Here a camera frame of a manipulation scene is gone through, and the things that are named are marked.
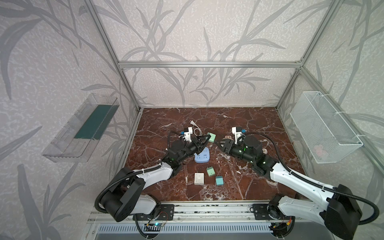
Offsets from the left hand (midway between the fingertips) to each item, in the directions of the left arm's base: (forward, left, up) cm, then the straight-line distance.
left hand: (213, 135), depth 74 cm
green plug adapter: (0, 0, -2) cm, 2 cm away
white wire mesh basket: (-6, -48, +9) cm, 49 cm away
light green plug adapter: (-10, 0, -24) cm, 26 cm away
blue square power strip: (-1, +4, -23) cm, 23 cm away
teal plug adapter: (-15, -5, -23) cm, 28 cm away
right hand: (-1, -2, -1) cm, 3 cm away
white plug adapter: (-14, +7, -22) cm, 28 cm away
